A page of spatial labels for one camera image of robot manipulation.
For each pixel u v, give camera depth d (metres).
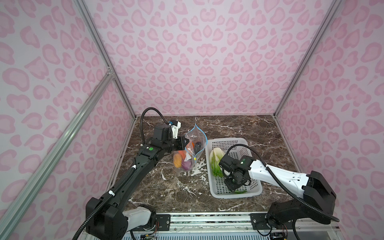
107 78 0.87
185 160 0.83
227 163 0.65
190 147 0.87
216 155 0.88
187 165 0.86
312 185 0.46
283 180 0.47
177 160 0.88
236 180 0.67
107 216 0.38
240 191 0.82
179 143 0.67
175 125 0.69
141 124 1.18
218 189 0.84
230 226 0.72
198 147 0.86
